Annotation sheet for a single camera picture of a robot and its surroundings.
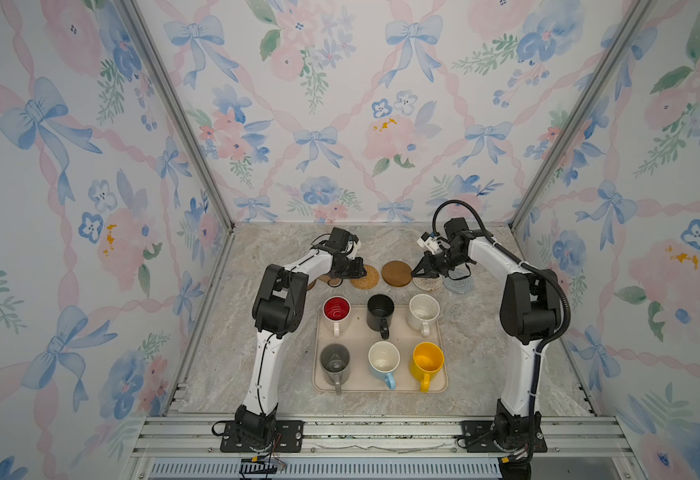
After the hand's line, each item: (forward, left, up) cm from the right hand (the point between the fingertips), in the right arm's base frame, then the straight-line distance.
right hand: (414, 272), depth 96 cm
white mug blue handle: (-26, +11, -8) cm, 29 cm away
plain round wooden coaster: (+8, +4, -11) cm, 14 cm away
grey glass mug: (-27, +24, -5) cm, 37 cm away
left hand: (+5, +15, -6) cm, 17 cm away
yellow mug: (-26, -2, -8) cm, 27 cm away
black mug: (-11, +11, -4) cm, 16 cm away
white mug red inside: (-12, +25, -5) cm, 28 cm away
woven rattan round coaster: (+2, +14, -8) cm, 16 cm away
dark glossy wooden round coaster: (0, +34, -8) cm, 35 cm away
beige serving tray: (-19, +17, -8) cm, 27 cm away
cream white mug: (-10, -3, -6) cm, 12 cm away
